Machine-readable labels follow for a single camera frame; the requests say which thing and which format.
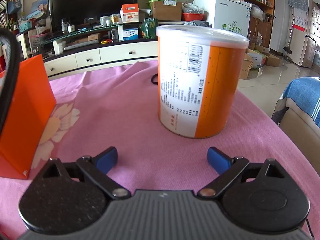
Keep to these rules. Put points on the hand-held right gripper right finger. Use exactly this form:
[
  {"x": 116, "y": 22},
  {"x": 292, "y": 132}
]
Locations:
[{"x": 218, "y": 160}]

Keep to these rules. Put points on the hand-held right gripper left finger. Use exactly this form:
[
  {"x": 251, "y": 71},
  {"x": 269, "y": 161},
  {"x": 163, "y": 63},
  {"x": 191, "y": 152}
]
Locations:
[{"x": 107, "y": 160}]

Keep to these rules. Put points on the orange cardboard box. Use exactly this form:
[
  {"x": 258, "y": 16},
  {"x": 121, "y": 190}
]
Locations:
[{"x": 25, "y": 117}]

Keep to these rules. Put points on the pink flowered tablecloth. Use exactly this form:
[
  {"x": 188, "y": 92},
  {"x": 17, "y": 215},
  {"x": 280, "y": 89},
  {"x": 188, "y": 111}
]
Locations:
[{"x": 125, "y": 120}]

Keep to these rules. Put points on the orange canister with white label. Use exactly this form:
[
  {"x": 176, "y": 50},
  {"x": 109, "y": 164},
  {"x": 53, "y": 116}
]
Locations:
[{"x": 220, "y": 92}]

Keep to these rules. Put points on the beige sofa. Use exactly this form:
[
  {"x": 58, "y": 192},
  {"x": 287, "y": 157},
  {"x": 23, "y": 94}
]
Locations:
[{"x": 300, "y": 135}]

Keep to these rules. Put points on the open cardboard box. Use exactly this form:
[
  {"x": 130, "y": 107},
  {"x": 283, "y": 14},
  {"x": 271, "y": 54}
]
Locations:
[{"x": 250, "y": 66}]

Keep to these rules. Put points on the blue striped towel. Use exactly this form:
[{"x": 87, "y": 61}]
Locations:
[{"x": 300, "y": 95}]

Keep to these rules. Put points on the white television cabinet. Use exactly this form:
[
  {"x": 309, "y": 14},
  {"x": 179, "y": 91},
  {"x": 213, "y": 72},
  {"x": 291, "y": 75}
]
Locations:
[{"x": 112, "y": 53}]

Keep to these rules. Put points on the blue and white box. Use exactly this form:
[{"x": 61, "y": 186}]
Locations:
[{"x": 130, "y": 34}]

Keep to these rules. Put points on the pink plastic basket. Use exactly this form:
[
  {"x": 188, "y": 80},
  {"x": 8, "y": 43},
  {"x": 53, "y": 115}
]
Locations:
[{"x": 40, "y": 42}]

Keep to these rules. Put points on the green foil bag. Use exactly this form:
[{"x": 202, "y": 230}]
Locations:
[{"x": 148, "y": 27}]

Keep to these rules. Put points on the red plastic basin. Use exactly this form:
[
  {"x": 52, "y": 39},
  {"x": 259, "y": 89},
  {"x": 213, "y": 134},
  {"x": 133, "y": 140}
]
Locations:
[{"x": 192, "y": 17}]

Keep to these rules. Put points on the orange and white carton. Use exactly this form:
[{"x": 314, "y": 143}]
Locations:
[{"x": 130, "y": 15}]

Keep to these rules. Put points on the white chest freezer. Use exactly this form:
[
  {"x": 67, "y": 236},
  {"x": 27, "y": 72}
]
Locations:
[{"x": 225, "y": 12}]

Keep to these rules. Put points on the brown cardboard box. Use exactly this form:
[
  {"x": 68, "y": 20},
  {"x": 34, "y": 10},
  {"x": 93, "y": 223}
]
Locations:
[{"x": 166, "y": 11}]

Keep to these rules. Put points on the black flat television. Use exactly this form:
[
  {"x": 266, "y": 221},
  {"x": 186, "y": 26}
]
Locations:
[{"x": 92, "y": 0}]

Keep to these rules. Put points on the white refrigerator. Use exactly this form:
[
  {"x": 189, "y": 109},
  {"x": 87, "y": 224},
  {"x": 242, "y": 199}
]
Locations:
[{"x": 312, "y": 30}]

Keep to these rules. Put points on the blue hanging bag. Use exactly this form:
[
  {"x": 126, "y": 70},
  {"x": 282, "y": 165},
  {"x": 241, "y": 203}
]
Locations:
[{"x": 15, "y": 5}]

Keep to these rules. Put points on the wall calendar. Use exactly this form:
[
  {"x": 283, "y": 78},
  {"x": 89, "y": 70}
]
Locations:
[{"x": 299, "y": 21}]

